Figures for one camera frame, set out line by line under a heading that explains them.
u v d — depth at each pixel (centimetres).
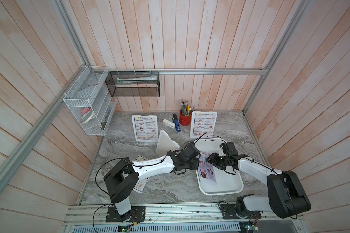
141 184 84
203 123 97
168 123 110
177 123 109
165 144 82
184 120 107
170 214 75
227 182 83
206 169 85
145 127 95
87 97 79
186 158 63
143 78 90
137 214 73
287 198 43
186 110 105
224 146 75
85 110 82
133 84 104
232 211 73
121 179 46
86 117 81
